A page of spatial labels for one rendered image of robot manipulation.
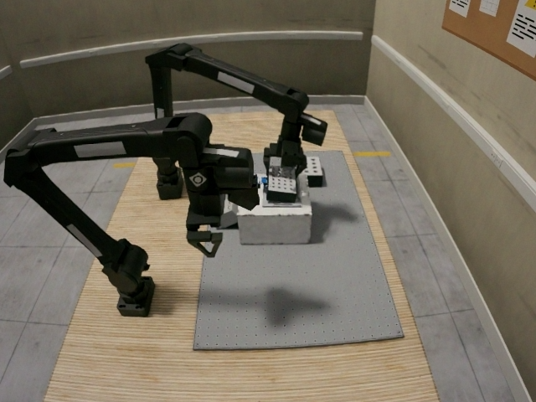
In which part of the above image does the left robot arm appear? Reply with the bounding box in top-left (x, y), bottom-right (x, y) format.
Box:
top-left (145, 43), bottom-right (327, 190)

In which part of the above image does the grey work mat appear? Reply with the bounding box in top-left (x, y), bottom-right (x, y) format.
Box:
top-left (193, 150), bottom-right (405, 351)

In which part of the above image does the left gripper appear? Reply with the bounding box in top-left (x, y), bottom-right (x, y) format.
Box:
top-left (263, 134), bottom-right (307, 179)

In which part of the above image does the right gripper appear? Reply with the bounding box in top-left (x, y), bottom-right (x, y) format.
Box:
top-left (186, 182), bottom-right (223, 258)

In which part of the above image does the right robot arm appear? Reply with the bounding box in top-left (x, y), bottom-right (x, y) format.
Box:
top-left (3, 112), bottom-right (260, 313)

